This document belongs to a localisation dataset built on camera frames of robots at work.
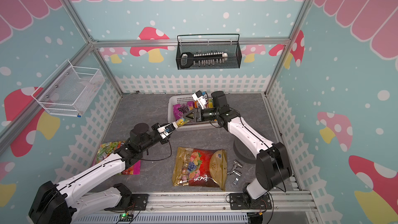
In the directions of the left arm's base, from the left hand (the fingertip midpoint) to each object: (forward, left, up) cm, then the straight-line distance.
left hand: (173, 124), depth 78 cm
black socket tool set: (+36, -6, +14) cm, 39 cm away
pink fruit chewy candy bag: (-5, +41, -18) cm, 45 cm away
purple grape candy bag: (+21, +1, -14) cm, 26 cm away
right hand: (+1, -7, +6) cm, 9 cm away
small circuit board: (-37, +21, -23) cm, 49 cm away
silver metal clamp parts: (-18, -33, -19) cm, 42 cm away
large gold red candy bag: (-15, -13, -17) cm, 26 cm away
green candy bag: (-1, -5, +4) cm, 6 cm away
